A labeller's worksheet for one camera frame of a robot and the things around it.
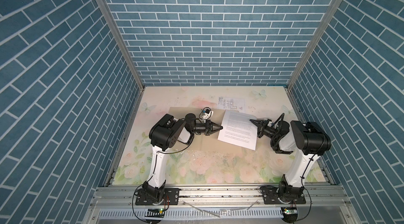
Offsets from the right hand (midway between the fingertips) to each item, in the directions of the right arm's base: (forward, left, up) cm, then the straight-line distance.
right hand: (249, 119), depth 92 cm
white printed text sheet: (-6, +8, -1) cm, 10 cm away
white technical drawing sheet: (+19, +10, -9) cm, 23 cm away
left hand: (-9, +17, 0) cm, 19 cm away
